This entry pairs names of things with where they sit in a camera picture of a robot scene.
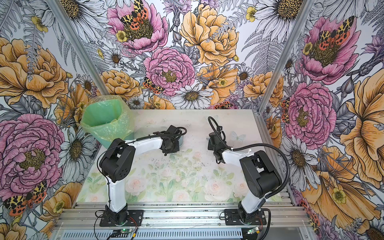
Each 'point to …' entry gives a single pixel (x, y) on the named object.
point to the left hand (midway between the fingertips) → (174, 152)
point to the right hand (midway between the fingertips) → (214, 144)
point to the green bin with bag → (108, 117)
